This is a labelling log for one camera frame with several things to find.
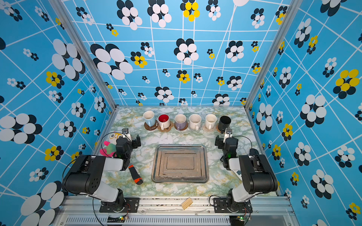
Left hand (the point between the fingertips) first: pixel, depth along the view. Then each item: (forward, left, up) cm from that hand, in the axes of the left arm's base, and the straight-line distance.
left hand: (132, 134), depth 93 cm
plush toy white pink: (-9, +13, -2) cm, 16 cm away
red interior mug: (+15, -19, -3) cm, 24 cm away
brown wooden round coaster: (+12, -37, -7) cm, 39 cm away
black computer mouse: (-9, -80, -6) cm, 81 cm away
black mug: (+8, -62, +3) cm, 63 cm away
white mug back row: (+11, -53, +2) cm, 54 cm away
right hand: (0, -64, -1) cm, 64 cm away
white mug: (+13, -43, -2) cm, 45 cm away
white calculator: (-22, -67, -7) cm, 71 cm away
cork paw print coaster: (+9, -21, -7) cm, 24 cm away
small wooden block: (-39, -36, -7) cm, 54 cm away
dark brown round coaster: (+10, -9, -7) cm, 15 cm away
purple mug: (+14, -32, -3) cm, 35 cm away
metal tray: (-17, -33, -8) cm, 38 cm away
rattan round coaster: (+10, -60, -7) cm, 61 cm away
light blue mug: (+13, -10, +2) cm, 17 cm away
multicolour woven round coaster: (+9, -52, -7) cm, 53 cm away
